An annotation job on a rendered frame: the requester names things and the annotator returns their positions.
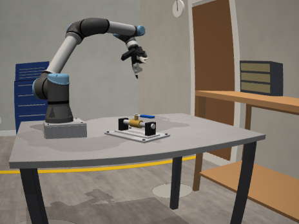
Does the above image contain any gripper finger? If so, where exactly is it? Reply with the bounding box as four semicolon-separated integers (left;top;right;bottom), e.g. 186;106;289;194
131;62;142;78
135;53;148;63

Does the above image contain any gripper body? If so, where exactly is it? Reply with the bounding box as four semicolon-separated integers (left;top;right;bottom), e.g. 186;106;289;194
128;45;147;64

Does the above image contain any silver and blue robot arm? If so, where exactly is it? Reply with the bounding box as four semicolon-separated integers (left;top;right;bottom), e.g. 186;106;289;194
32;17;145;124

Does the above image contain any ball valve with blue lever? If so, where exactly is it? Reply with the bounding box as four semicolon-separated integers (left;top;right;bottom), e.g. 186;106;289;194
114;113;160;138

